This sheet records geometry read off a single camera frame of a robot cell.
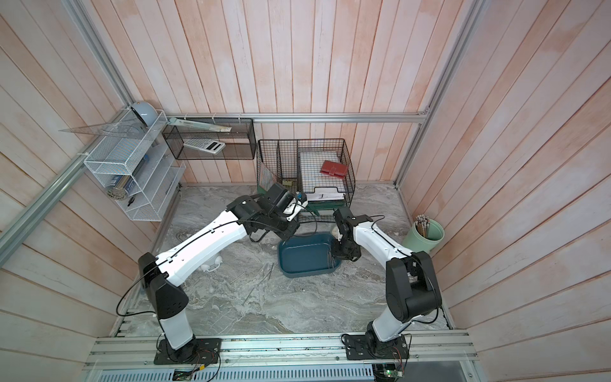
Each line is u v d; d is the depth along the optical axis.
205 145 0.98
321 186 0.92
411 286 0.46
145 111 0.85
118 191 0.77
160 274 0.44
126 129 0.87
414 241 0.84
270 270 0.91
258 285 0.88
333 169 0.95
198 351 0.73
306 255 0.95
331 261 0.93
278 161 1.14
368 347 0.73
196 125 0.91
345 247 0.76
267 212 0.56
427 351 0.74
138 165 0.76
